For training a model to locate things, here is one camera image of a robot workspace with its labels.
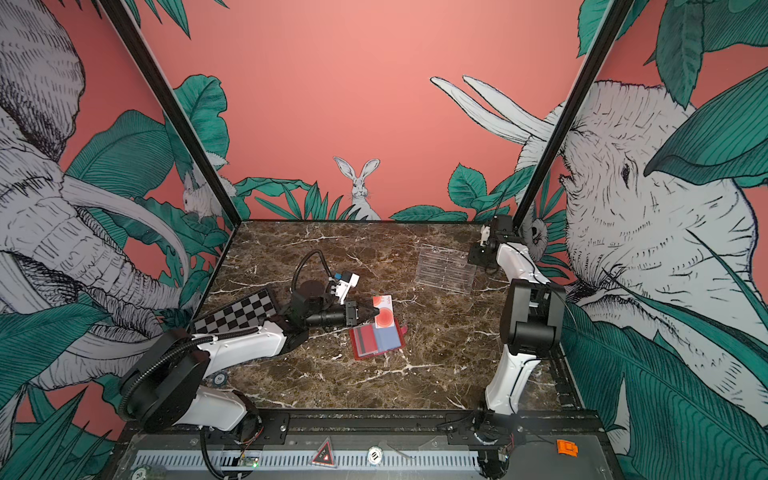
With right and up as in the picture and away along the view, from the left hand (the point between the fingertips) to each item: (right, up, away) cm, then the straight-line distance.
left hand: (380, 311), depth 76 cm
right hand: (+30, +16, +21) cm, 40 cm away
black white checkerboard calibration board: (-43, -4, +15) cm, 45 cm away
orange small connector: (+45, -31, -6) cm, 55 cm away
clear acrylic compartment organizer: (+22, +10, +25) cm, 35 cm away
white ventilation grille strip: (-18, -35, -6) cm, 39 cm away
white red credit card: (+1, -2, +4) cm, 5 cm away
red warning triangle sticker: (-13, -33, -6) cm, 36 cm away
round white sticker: (-1, -33, -6) cm, 34 cm away
